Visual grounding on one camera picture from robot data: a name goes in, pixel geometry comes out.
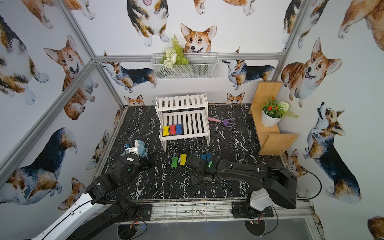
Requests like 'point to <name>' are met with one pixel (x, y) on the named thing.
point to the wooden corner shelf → (273, 143)
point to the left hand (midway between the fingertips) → (149, 150)
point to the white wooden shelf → (183, 117)
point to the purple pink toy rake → (225, 121)
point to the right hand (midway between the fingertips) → (194, 170)
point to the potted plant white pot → (274, 110)
